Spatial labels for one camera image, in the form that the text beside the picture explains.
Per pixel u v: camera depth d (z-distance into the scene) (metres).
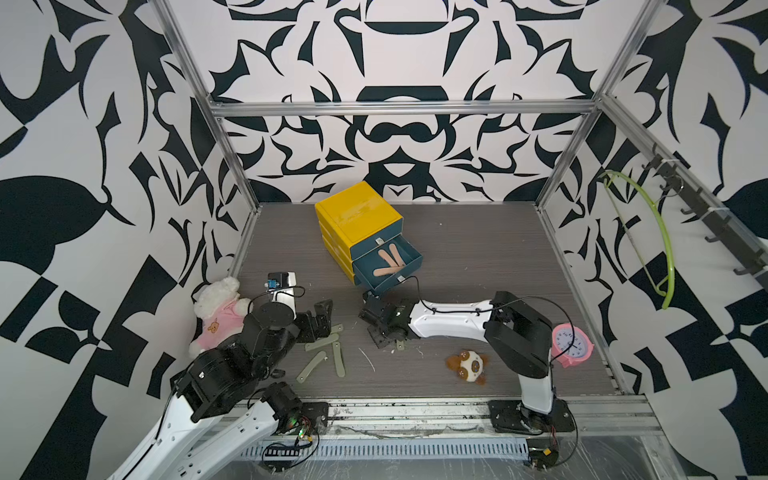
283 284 0.56
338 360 0.83
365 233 0.83
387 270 0.90
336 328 0.89
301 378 0.80
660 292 0.70
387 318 0.67
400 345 0.85
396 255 0.95
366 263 0.89
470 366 0.79
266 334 0.44
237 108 0.93
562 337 0.86
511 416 0.74
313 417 0.74
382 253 0.95
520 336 0.48
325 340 0.86
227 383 0.42
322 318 0.58
